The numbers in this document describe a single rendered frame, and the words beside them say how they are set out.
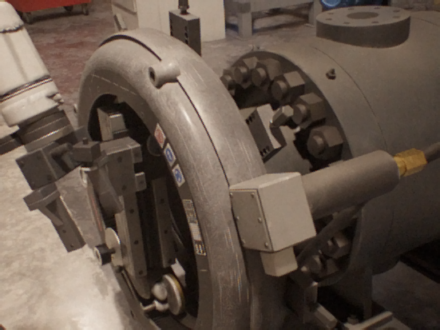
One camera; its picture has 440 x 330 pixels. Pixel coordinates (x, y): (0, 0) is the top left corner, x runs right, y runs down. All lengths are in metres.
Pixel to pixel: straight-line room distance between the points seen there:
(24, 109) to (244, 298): 0.47
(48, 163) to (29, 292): 1.41
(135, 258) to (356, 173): 0.57
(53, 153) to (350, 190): 0.47
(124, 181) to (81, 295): 1.02
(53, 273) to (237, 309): 1.34
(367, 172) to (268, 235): 0.22
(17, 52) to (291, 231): 0.47
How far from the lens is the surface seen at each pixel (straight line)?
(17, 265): 2.47
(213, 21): 5.34
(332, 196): 1.03
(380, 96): 1.38
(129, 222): 1.38
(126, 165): 1.25
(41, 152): 0.92
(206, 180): 1.04
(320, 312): 1.11
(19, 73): 0.95
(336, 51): 1.44
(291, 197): 0.97
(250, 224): 0.99
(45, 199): 0.91
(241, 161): 1.05
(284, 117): 1.01
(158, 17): 5.15
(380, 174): 1.09
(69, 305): 2.20
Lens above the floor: 1.25
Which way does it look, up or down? 25 degrees down
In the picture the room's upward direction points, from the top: 4 degrees counter-clockwise
